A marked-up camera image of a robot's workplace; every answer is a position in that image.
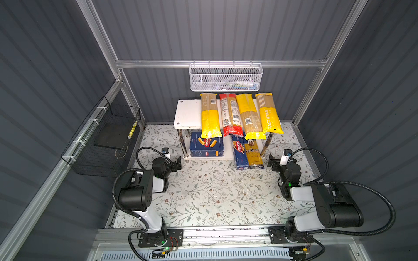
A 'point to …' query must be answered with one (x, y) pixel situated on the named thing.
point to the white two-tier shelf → (188, 115)
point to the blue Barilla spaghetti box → (239, 146)
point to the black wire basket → (99, 148)
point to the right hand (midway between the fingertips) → (282, 155)
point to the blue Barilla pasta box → (203, 147)
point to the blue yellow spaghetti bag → (253, 155)
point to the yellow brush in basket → (133, 128)
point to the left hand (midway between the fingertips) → (172, 157)
